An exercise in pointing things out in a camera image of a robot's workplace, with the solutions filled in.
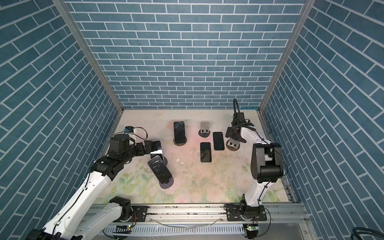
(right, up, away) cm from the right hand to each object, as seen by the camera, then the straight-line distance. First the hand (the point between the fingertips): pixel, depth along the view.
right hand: (233, 133), depth 97 cm
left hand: (-51, -3, -19) cm, 55 cm away
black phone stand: (-45, -16, -19) cm, 51 cm away
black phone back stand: (-36, -3, +1) cm, 36 cm away
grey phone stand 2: (-40, -27, -14) cm, 51 cm away
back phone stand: (-35, -7, +2) cm, 36 cm away
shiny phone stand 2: (-9, -5, +5) cm, 12 cm away
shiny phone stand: (-19, -12, 0) cm, 22 cm away
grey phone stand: (-19, +1, +5) cm, 20 cm away
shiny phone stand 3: (-51, -12, +2) cm, 52 cm away
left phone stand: (-44, -17, -5) cm, 47 cm away
